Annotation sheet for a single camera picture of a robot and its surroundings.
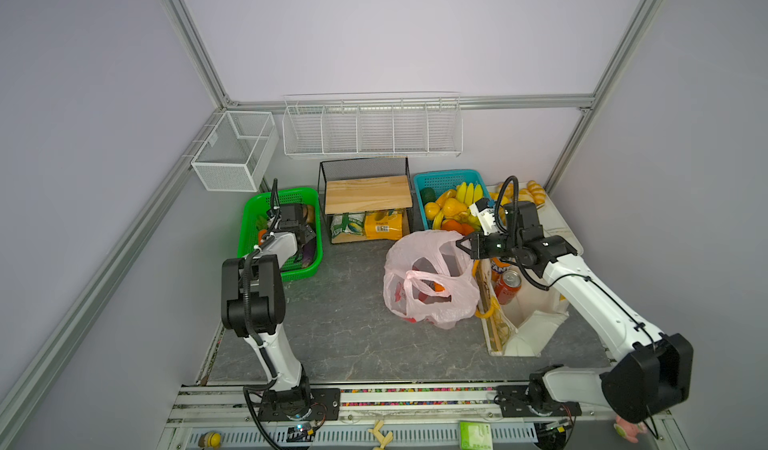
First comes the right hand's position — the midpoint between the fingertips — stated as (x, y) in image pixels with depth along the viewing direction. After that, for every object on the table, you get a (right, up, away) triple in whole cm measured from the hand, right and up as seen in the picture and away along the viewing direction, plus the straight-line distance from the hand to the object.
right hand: (458, 245), depth 79 cm
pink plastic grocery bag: (-10, -6, -15) cm, 19 cm away
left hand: (-49, +1, +20) cm, 53 cm away
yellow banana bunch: (+10, +16, +30) cm, 35 cm away
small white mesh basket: (-71, +30, +22) cm, 80 cm away
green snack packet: (-33, +5, +26) cm, 42 cm away
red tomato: (-10, -12, -9) cm, 18 cm away
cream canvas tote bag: (+12, -17, -13) cm, 25 cm away
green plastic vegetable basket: (-68, +11, +29) cm, 75 cm away
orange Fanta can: (+14, -8, +10) cm, 19 cm away
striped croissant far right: (+40, +18, +39) cm, 59 cm away
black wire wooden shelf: (-27, +18, +23) cm, 40 cm away
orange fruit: (+3, +5, +21) cm, 21 cm away
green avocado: (-4, +16, +34) cm, 38 cm away
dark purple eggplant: (-46, -5, +21) cm, 50 cm away
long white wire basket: (-10, +41, +26) cm, 49 cm away
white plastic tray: (+42, +8, +35) cm, 55 cm away
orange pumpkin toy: (-7, -9, -12) cm, 16 cm away
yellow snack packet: (-20, +5, +22) cm, 30 cm away
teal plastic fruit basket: (0, +22, +37) cm, 43 cm away
